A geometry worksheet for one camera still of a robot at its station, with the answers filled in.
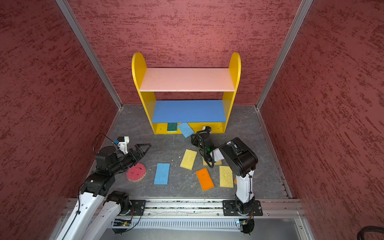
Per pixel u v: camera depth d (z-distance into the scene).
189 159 0.90
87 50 0.87
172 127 1.03
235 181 0.82
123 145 0.67
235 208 0.74
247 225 0.70
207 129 0.90
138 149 0.63
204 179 0.82
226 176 0.84
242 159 0.53
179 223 0.77
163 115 0.95
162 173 0.85
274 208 0.76
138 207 0.74
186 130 1.03
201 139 0.76
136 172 0.83
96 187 0.50
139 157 0.63
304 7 0.71
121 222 0.73
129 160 0.64
